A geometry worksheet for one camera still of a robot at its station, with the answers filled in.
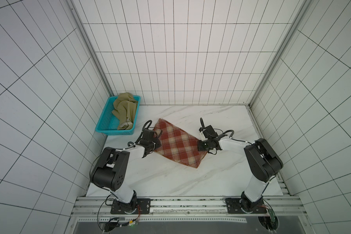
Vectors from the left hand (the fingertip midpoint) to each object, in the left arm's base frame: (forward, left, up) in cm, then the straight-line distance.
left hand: (157, 144), depth 97 cm
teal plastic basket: (+16, +38, +2) cm, 42 cm away
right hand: (+1, -29, 0) cm, 29 cm away
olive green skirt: (+24, +26, +8) cm, 36 cm away
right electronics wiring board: (-42, -59, 0) cm, 73 cm away
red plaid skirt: (-1, -14, +1) cm, 14 cm away
